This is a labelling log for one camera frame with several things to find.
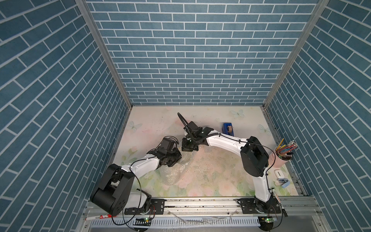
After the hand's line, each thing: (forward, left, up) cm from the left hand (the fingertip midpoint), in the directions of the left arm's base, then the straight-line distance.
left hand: (186, 157), depth 88 cm
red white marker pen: (-30, +41, -3) cm, 51 cm away
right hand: (+3, +3, +4) cm, 6 cm away
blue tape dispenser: (+21, -27, 0) cm, 34 cm away
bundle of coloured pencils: (+1, -56, +9) cm, 57 cm away
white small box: (-9, -55, -2) cm, 56 cm away
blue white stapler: (-14, -56, -2) cm, 58 cm away
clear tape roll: (+19, -29, +4) cm, 35 cm away
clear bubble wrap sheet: (-10, +9, -4) cm, 14 cm away
